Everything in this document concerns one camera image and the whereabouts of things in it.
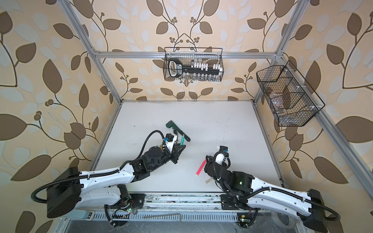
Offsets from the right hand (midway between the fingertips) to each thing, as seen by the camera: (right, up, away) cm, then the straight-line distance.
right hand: (206, 159), depth 75 cm
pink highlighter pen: (-2, -8, +10) cm, 13 cm away
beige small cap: (+2, -14, +6) cm, 15 cm away
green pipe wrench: (-22, +16, +29) cm, 40 cm away
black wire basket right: (+44, +31, -2) cm, 54 cm away
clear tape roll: (+39, -28, -6) cm, 48 cm away
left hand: (-11, +8, -1) cm, 14 cm away
